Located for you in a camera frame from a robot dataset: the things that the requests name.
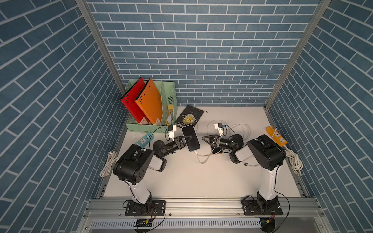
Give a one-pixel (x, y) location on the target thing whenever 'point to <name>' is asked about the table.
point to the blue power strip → (145, 140)
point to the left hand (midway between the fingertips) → (194, 140)
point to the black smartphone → (193, 143)
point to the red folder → (128, 100)
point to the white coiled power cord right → (296, 163)
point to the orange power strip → (278, 138)
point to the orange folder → (150, 100)
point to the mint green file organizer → (168, 91)
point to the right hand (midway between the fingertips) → (204, 140)
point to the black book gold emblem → (190, 116)
